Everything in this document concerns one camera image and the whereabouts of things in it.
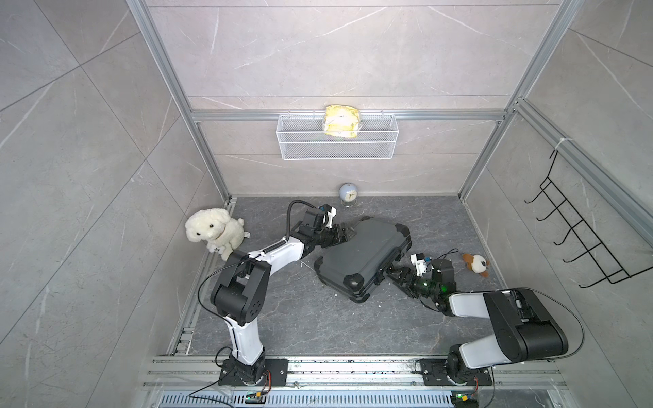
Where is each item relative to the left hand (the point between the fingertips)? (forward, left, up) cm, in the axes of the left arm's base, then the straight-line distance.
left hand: (351, 231), depth 90 cm
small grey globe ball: (+27, -1, -7) cm, 28 cm away
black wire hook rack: (-28, -58, +20) cm, 67 cm away
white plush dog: (+4, +49, -4) cm, 49 cm away
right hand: (-14, -14, -10) cm, 22 cm away
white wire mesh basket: (+36, +18, +16) cm, 43 cm away
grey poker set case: (-13, 0, -2) cm, 13 cm away
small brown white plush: (-9, -48, -11) cm, 50 cm away
